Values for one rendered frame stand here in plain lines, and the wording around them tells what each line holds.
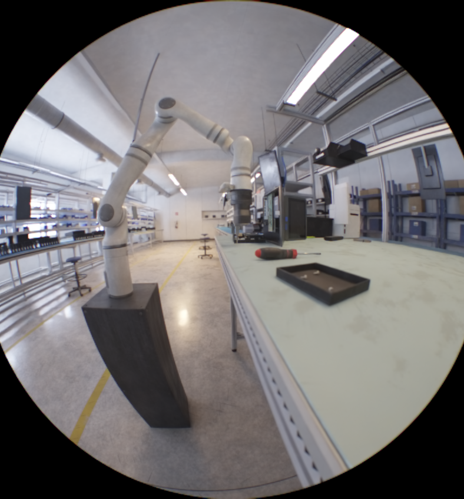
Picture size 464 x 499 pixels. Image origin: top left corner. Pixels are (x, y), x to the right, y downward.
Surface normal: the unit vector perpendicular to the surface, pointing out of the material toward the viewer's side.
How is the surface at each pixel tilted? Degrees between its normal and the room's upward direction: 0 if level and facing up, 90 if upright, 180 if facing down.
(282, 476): 0
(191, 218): 90
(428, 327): 0
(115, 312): 90
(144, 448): 0
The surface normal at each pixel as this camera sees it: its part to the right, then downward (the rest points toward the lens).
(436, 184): -0.97, 0.18
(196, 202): 0.14, 0.15
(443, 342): -0.02, -0.99
